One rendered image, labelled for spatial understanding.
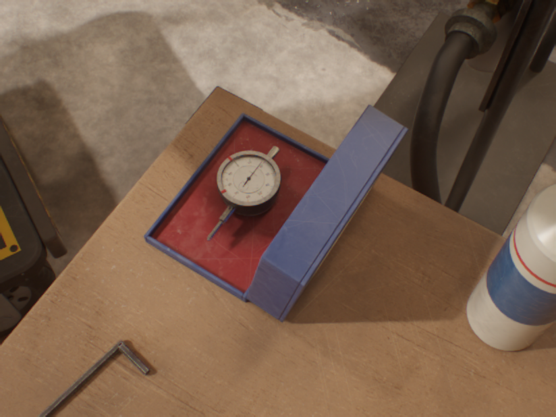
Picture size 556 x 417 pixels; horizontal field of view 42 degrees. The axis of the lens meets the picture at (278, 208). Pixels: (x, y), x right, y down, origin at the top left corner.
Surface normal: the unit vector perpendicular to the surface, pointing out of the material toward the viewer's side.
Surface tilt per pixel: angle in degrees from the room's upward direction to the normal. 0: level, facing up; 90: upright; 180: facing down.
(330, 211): 9
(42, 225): 0
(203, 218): 0
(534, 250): 90
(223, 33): 0
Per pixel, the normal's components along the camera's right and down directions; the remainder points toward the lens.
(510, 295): -0.80, 0.54
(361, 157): 0.14, -0.38
